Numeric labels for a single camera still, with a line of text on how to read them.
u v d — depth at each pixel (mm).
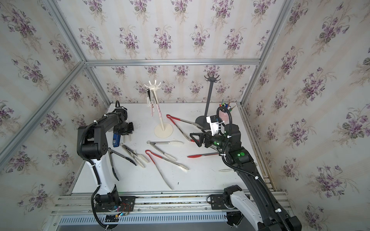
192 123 1045
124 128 867
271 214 391
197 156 882
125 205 715
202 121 1075
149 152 919
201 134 606
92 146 549
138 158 886
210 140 626
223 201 731
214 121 615
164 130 1027
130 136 1016
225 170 819
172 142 956
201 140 615
